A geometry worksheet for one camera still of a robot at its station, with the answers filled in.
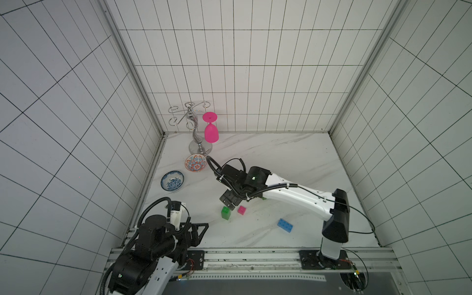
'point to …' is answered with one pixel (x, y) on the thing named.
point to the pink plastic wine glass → (211, 132)
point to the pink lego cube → (241, 210)
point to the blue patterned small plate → (172, 180)
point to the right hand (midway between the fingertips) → (233, 185)
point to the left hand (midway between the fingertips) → (196, 230)
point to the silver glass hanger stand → (198, 145)
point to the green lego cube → (225, 212)
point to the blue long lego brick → (285, 225)
